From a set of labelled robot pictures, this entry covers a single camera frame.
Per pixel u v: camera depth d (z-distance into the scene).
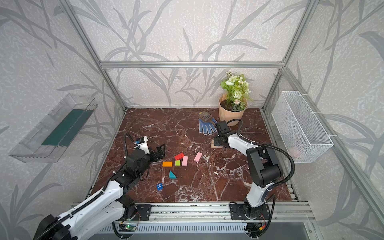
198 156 0.94
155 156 0.71
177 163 0.89
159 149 0.74
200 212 0.75
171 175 0.85
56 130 0.67
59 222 0.41
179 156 0.93
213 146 0.98
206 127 1.08
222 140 0.70
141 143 0.69
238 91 0.91
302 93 0.77
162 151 0.77
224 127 0.76
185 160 0.91
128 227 0.71
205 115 1.12
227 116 0.99
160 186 0.81
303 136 0.61
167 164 0.89
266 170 0.48
